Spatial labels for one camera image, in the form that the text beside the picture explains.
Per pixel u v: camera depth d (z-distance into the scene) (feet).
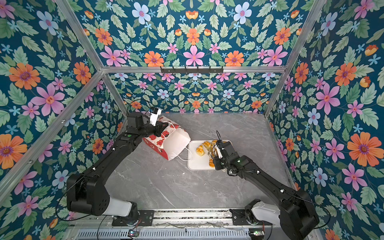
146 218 2.41
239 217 2.40
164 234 2.30
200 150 3.08
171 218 2.46
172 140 3.24
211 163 2.98
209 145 3.16
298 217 1.29
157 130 2.38
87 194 1.36
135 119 2.03
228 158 2.02
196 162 3.07
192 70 3.03
